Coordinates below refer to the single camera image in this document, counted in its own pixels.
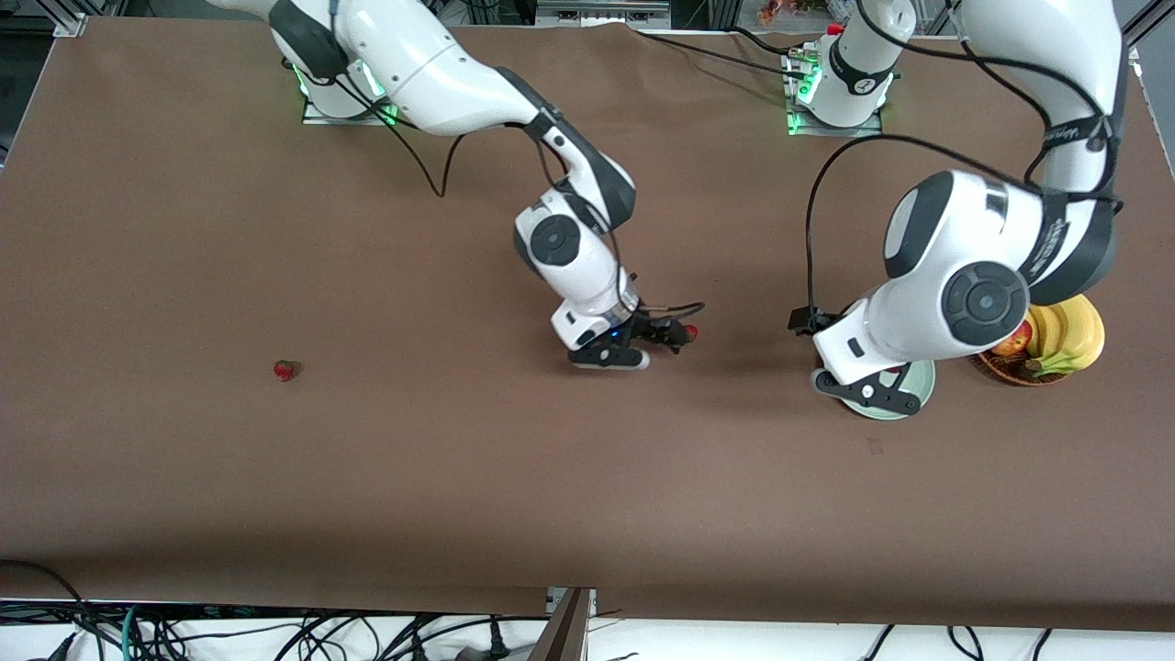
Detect mint green round plate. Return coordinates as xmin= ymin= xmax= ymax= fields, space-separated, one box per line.
xmin=843 ymin=358 xmax=937 ymax=421

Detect brown wicker basket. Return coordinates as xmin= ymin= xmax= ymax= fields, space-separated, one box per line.
xmin=966 ymin=349 xmax=1070 ymax=388

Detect red yellow apple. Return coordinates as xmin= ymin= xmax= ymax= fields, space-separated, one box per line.
xmin=991 ymin=319 xmax=1034 ymax=359

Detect yellow banana bunch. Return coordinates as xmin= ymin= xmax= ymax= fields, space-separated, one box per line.
xmin=1021 ymin=294 xmax=1106 ymax=379

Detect red orange background object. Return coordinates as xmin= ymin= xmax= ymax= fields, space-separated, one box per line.
xmin=757 ymin=0 xmax=827 ymax=27

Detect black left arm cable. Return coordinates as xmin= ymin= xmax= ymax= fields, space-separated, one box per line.
xmin=804 ymin=0 xmax=1125 ymax=313

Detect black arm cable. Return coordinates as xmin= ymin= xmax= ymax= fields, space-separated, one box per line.
xmin=326 ymin=0 xmax=707 ymax=324
xmin=804 ymin=0 xmax=1125 ymax=313

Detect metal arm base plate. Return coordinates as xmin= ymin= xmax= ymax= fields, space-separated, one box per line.
xmin=782 ymin=44 xmax=884 ymax=139
xmin=301 ymin=55 xmax=397 ymax=127

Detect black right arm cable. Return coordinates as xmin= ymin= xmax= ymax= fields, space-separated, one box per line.
xmin=326 ymin=0 xmax=707 ymax=324

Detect black cable on table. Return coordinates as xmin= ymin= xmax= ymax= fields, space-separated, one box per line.
xmin=632 ymin=30 xmax=809 ymax=79

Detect small metal bracket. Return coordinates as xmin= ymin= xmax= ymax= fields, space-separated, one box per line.
xmin=545 ymin=586 xmax=598 ymax=618

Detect brown wooden post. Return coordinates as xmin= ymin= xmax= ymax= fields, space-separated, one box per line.
xmin=526 ymin=588 xmax=593 ymax=661

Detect metal frame rail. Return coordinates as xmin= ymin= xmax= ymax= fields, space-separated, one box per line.
xmin=535 ymin=0 xmax=673 ymax=28

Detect tangled black floor cables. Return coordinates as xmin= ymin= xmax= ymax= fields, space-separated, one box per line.
xmin=0 ymin=558 xmax=552 ymax=661

